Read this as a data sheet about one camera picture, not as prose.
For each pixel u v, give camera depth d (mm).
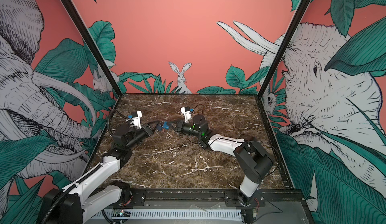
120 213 700
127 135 613
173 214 703
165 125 763
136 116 716
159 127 781
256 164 458
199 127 636
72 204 391
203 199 747
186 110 761
